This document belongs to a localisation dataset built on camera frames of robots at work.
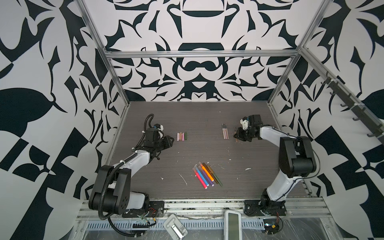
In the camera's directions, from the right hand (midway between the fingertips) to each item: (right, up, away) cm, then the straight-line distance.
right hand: (236, 134), depth 96 cm
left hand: (-40, -1, -7) cm, 40 cm away
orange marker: (-20, -20, -11) cm, 30 cm away
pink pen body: (-6, 0, +5) cm, 8 cm away
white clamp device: (-36, -39, -28) cm, 60 cm away
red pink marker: (-24, -24, -13) cm, 36 cm away
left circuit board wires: (-52, -42, -24) cm, 70 cm away
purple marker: (-20, -22, -12) cm, 32 cm away
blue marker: (-23, -22, -12) cm, 34 cm away
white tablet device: (-10, -37, -29) cm, 48 cm away
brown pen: (-4, 0, +5) cm, 7 cm away
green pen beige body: (-7, +1, +6) cm, 9 cm away
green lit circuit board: (+9, -40, -25) cm, 49 cm away
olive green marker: (-17, -20, -10) cm, 28 cm away
